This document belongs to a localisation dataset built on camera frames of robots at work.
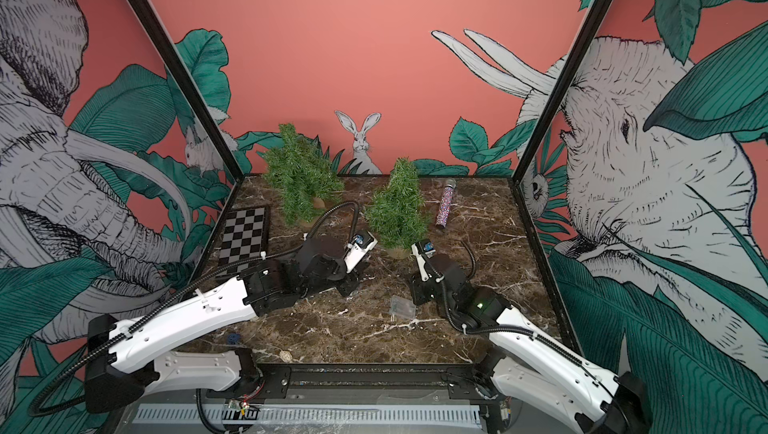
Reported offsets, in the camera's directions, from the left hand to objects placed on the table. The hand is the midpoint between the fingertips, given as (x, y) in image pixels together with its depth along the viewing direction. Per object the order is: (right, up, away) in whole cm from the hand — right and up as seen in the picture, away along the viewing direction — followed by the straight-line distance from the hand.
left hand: (367, 258), depth 70 cm
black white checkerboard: (-44, +2, +29) cm, 53 cm away
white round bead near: (-22, -27, +6) cm, 35 cm away
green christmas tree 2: (+8, +10, +11) cm, 16 cm away
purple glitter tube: (+26, +13, +40) cm, 49 cm away
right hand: (+10, -5, +7) cm, 13 cm away
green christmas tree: (-22, +23, +15) cm, 35 cm away
